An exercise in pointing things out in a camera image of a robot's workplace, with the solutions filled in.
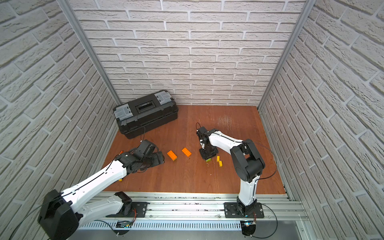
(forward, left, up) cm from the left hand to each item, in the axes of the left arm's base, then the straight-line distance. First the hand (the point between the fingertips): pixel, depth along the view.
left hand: (161, 157), depth 82 cm
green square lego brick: (+1, -27, -5) cm, 28 cm away
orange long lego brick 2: (+8, -14, -9) cm, 19 cm away
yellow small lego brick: (+3, -34, -7) cm, 34 cm away
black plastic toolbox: (+26, +15, +6) cm, 31 cm away
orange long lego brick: (+4, -5, -6) cm, 9 cm away
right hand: (+4, -29, -8) cm, 30 cm away
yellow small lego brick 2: (0, -35, -7) cm, 36 cm away
